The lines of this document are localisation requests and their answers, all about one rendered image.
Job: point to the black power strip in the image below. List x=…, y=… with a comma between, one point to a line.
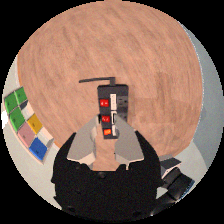
x=112, y=99

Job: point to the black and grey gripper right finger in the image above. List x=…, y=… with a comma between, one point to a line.
x=132, y=149

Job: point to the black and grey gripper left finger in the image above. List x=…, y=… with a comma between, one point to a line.
x=78, y=149

